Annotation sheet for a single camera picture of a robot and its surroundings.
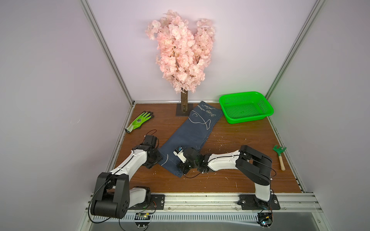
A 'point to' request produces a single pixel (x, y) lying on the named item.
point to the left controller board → (142, 219)
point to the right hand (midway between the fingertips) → (176, 163)
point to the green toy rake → (280, 150)
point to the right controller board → (265, 219)
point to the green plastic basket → (242, 107)
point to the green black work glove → (137, 123)
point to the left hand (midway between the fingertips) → (160, 158)
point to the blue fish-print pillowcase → (191, 132)
